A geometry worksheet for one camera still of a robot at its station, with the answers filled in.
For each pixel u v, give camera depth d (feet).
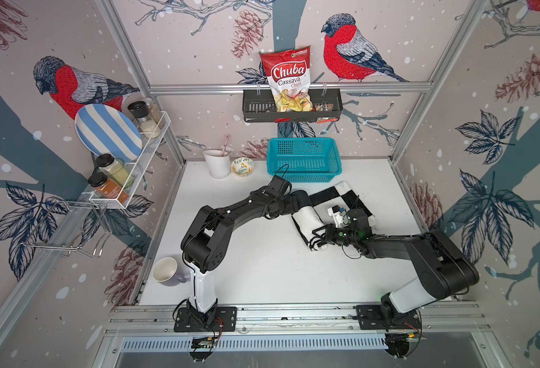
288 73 2.62
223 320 2.40
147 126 2.73
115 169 2.11
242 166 3.85
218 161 3.50
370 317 2.39
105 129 2.37
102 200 2.11
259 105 3.11
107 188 2.01
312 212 3.06
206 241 1.64
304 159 4.00
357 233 2.42
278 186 2.49
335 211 2.82
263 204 2.17
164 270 2.52
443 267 1.50
